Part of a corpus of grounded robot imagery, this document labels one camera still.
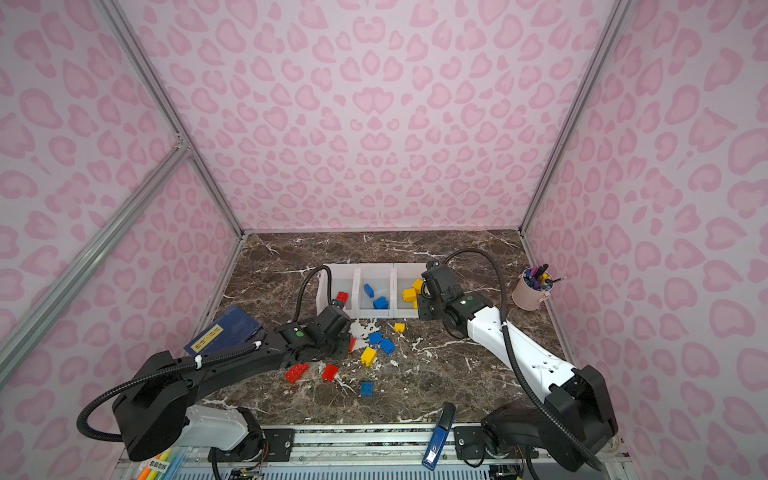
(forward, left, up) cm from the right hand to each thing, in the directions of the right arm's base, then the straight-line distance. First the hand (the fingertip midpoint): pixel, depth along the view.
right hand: (427, 300), depth 83 cm
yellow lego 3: (+5, +3, -11) cm, 13 cm away
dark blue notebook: (-3, +60, -13) cm, 61 cm away
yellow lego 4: (+12, +2, -11) cm, 17 cm away
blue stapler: (-26, -4, -13) cm, 30 cm away
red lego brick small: (-8, +21, -11) cm, 25 cm away
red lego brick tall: (+9, +27, -13) cm, 31 cm away
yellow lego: (+9, +5, -12) cm, 16 cm away
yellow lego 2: (-11, +17, -13) cm, 24 cm away
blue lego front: (-20, +16, -13) cm, 29 cm away
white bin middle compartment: (+11, +17, -13) cm, 24 cm away
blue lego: (+6, +14, -12) cm, 19 cm away
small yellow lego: (-1, +8, -14) cm, 16 cm away
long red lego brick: (-16, +37, -13) cm, 43 cm away
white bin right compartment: (+16, +6, -10) cm, 20 cm away
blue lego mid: (+12, +19, -13) cm, 26 cm away
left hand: (-8, +23, -8) cm, 25 cm away
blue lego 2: (-4, +15, -15) cm, 22 cm away
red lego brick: (-16, +27, -13) cm, 34 cm away
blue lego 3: (-7, +11, -15) cm, 20 cm away
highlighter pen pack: (-38, +61, -12) cm, 73 cm away
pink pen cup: (+7, -32, -4) cm, 33 cm away
